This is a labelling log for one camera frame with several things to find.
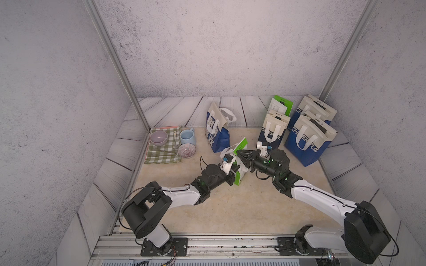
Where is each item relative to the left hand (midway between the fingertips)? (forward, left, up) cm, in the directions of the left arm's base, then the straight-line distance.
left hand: (242, 168), depth 80 cm
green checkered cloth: (+23, +43, -17) cm, 52 cm away
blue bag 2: (+25, +11, 0) cm, 27 cm away
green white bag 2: (+37, -26, +9) cm, 46 cm away
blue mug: (+33, +30, -13) cm, 47 cm away
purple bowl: (+34, +50, -14) cm, 62 cm away
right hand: (+1, +3, +11) cm, 11 cm away
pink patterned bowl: (+23, +31, -15) cm, 42 cm away
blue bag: (+17, -38, +1) cm, 42 cm away
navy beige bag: (+21, -19, +7) cm, 29 cm away
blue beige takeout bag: (+35, -46, +7) cm, 58 cm away
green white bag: (+1, +1, -1) cm, 1 cm away
